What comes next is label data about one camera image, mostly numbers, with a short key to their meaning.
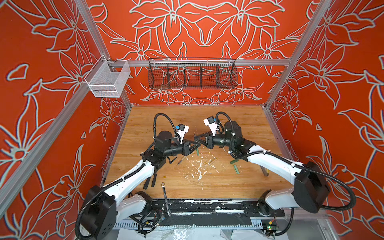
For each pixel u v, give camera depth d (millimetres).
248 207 727
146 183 812
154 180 823
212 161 895
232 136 588
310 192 406
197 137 712
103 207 393
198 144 712
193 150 693
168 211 730
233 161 885
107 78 930
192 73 964
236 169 854
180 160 898
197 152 683
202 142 706
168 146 619
